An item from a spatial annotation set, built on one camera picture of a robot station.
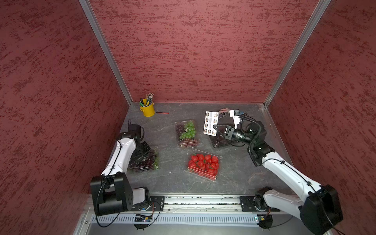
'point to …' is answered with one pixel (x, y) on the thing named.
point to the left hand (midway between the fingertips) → (146, 158)
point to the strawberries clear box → (204, 164)
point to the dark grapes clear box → (148, 161)
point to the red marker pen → (161, 112)
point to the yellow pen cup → (149, 110)
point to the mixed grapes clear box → (186, 133)
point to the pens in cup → (149, 100)
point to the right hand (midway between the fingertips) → (212, 130)
